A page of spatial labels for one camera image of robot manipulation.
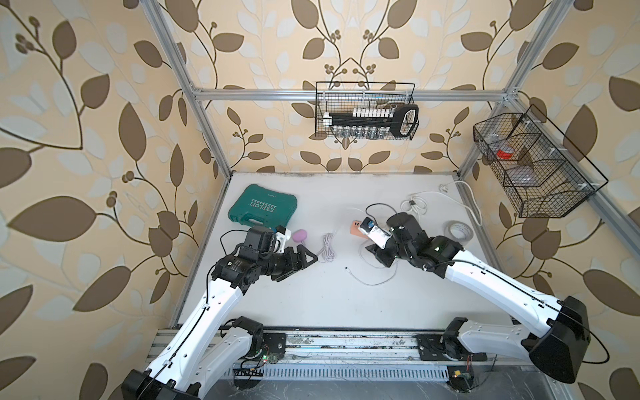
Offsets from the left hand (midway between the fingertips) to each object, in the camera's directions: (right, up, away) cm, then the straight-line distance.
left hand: (305, 260), depth 72 cm
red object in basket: (+65, +32, +8) cm, 73 cm away
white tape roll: (+59, +5, +27) cm, 65 cm away
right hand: (+21, +5, +6) cm, 22 cm away
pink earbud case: (-5, +3, +27) cm, 28 cm away
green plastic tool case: (-24, +15, +30) cm, 41 cm away
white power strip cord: (+45, +16, +34) cm, 58 cm away
